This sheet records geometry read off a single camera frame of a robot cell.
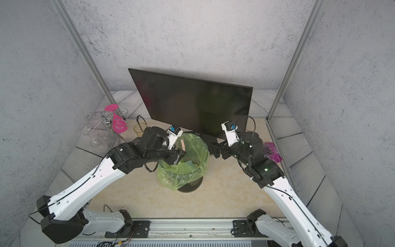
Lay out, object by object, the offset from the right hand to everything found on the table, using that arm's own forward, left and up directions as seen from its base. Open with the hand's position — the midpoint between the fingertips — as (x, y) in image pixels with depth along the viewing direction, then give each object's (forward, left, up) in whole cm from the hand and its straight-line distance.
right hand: (219, 137), depth 67 cm
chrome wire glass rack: (+15, +58, -3) cm, 60 cm away
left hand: (-4, +16, -3) cm, 17 cm away
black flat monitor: (+33, +11, -9) cm, 36 cm away
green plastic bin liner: (-10, +13, -8) cm, 18 cm away
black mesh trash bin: (-10, +13, -29) cm, 34 cm away
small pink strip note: (-3, +16, -1) cm, 16 cm away
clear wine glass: (+8, +66, -14) cm, 68 cm away
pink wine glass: (+23, +60, -16) cm, 66 cm away
